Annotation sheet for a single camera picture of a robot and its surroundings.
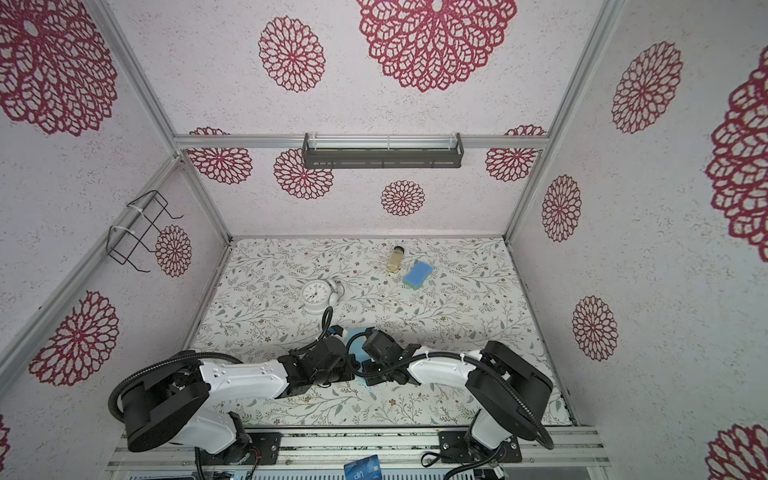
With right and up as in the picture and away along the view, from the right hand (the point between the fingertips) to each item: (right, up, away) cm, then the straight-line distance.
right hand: (368, 365), depth 87 cm
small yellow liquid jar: (+9, +31, +25) cm, 41 cm away
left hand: (-2, -1, -1) cm, 3 cm away
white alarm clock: (-17, +20, +13) cm, 29 cm away
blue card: (+1, -20, -15) cm, 25 cm away
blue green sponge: (+17, +26, +23) cm, 39 cm away
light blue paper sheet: (-3, +9, -12) cm, 16 cm away
